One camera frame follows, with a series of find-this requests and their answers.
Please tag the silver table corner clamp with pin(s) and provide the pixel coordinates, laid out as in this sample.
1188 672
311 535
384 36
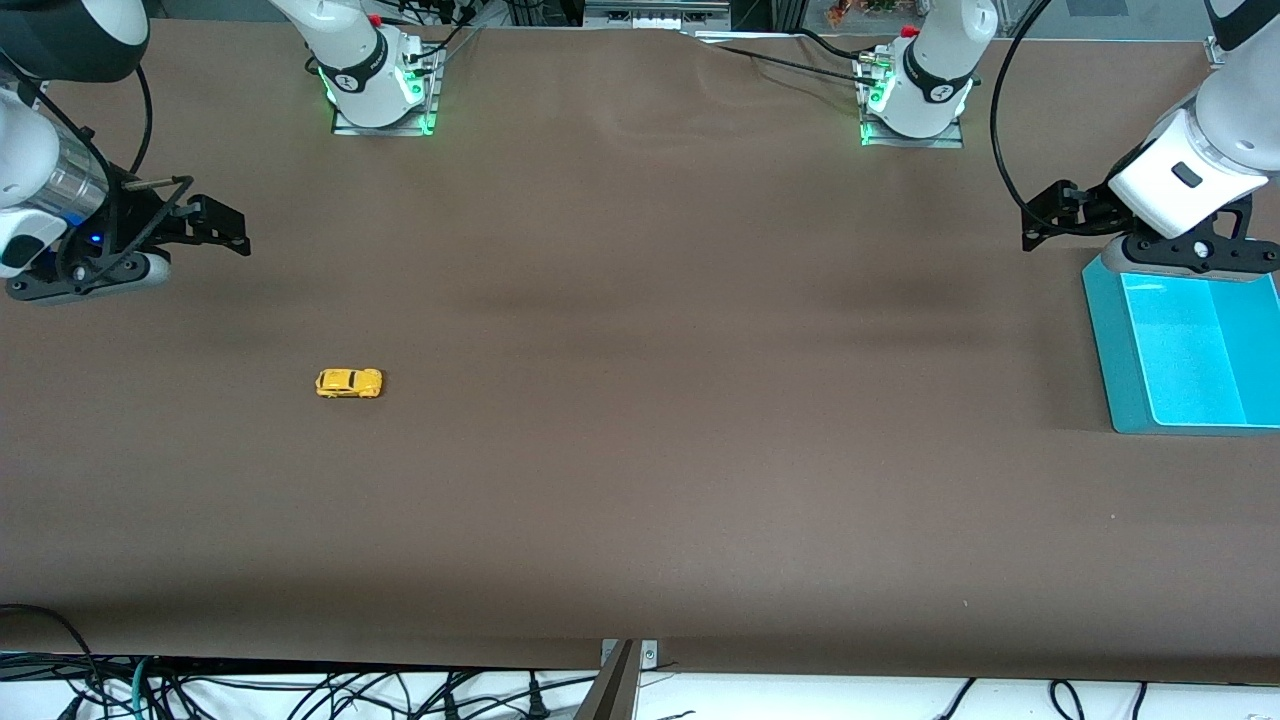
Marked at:
1213 50

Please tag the black power plug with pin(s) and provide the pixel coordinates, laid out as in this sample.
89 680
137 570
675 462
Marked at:
537 705

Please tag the orange colourful background object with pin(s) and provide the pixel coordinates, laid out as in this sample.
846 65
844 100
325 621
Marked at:
840 12

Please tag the dark grey pole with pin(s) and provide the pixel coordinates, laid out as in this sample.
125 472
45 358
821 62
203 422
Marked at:
610 695

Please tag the yellow toy beetle car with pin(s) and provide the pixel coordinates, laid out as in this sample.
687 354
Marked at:
349 383

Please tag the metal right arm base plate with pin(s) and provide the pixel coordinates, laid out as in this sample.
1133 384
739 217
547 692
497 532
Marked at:
345 125

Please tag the aluminium frame rail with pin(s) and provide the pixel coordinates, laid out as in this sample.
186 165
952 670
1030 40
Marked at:
650 15

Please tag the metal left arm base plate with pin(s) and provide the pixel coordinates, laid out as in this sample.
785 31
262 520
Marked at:
950 142

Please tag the silver table edge bracket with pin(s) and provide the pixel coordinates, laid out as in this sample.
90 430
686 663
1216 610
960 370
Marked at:
650 655

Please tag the black left camera bracket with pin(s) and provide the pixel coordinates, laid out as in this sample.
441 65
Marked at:
1200 250

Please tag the teal plastic bin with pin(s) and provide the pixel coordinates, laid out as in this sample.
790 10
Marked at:
1190 350

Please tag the black right camera bracket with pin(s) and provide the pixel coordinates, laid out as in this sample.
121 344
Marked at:
95 268

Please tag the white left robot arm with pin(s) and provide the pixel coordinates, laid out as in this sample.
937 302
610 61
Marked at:
935 60

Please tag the black camera bracket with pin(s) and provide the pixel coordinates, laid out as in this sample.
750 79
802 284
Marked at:
95 268
1200 250

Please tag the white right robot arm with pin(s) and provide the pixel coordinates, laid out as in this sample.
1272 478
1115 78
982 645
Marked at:
365 85

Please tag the black frame posts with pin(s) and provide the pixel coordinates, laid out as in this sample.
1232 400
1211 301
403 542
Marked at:
545 10

